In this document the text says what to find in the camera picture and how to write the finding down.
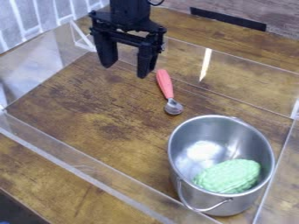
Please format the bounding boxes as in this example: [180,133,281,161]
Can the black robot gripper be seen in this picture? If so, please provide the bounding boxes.
[89,0,166,79]

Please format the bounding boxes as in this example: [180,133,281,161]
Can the silver metal pot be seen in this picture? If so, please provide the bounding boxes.
[168,115,276,216]

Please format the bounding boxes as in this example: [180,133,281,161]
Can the green knitted object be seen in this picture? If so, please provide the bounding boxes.
[193,159,262,193]

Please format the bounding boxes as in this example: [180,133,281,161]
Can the black strip on table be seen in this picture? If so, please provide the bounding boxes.
[190,7,268,32]

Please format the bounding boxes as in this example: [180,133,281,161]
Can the clear acrylic barrier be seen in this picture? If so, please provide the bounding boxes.
[0,24,299,224]

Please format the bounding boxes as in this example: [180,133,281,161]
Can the clear acrylic corner bracket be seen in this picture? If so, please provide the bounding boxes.
[70,21,97,52]

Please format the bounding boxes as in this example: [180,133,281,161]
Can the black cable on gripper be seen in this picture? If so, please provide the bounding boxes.
[146,0,166,7]

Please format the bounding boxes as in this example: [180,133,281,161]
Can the red handled metal spoon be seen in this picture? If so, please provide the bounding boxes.
[157,69,184,116]

